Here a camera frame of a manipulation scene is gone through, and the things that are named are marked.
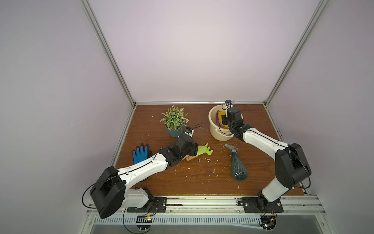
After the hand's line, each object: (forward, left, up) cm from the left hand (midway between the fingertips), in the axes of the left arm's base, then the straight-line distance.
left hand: (195, 142), depth 82 cm
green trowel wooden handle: (-4, +4, -11) cm, 12 cm away
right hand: (+20, -22, +8) cm, 30 cm away
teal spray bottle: (-15, -24, -4) cm, 28 cm away
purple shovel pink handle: (+20, -15, -3) cm, 25 cm away
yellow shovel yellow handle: (+21, -17, +2) cm, 27 cm away
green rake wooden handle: (+2, -6, -12) cm, 13 cm away
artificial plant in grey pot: (+14, +13, +3) cm, 19 cm away
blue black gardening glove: (-2, +34, -12) cm, 36 cm away
